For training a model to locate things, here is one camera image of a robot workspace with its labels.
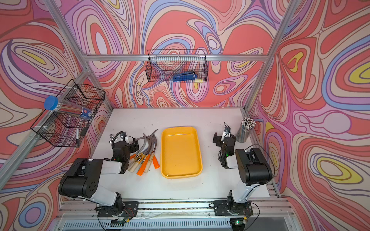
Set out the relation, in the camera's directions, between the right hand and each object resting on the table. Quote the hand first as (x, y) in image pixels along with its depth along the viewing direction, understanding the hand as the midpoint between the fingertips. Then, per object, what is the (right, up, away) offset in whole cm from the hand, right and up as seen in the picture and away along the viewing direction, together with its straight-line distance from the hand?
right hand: (223, 136), depth 96 cm
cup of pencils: (+12, +8, -9) cm, 17 cm away
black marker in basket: (-81, +1, -24) cm, 84 cm away
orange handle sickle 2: (-44, -17, -7) cm, 47 cm away
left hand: (-63, -3, -2) cm, 63 cm away
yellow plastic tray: (-29, -11, -5) cm, 31 cm away
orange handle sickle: (-52, -20, -12) cm, 57 cm away
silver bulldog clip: (-79, -1, +6) cm, 79 cm away
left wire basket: (-88, +6, -25) cm, 92 cm away
